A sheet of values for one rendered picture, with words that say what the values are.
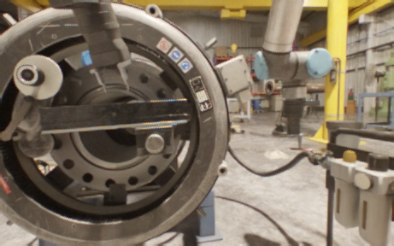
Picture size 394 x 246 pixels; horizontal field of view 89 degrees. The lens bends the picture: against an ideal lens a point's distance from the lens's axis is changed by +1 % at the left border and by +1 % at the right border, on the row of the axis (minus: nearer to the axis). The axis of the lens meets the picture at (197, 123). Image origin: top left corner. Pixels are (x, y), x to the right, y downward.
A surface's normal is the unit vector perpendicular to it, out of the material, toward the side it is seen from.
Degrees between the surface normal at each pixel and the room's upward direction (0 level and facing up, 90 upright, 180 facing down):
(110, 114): 90
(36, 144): 90
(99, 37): 122
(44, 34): 90
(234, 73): 90
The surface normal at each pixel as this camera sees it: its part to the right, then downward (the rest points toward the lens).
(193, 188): 0.17, 0.08
